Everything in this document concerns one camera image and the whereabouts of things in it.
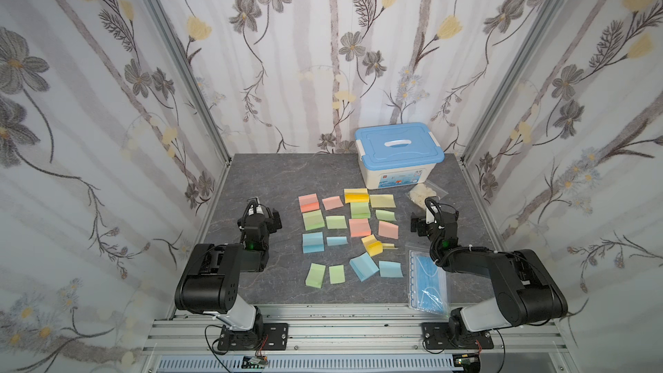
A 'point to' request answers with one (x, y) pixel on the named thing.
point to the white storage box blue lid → (398, 155)
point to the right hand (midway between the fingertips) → (434, 208)
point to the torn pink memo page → (388, 230)
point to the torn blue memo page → (390, 268)
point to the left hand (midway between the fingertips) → (261, 209)
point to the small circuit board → (249, 362)
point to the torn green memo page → (385, 215)
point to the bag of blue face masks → (427, 284)
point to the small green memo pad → (316, 275)
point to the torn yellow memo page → (382, 200)
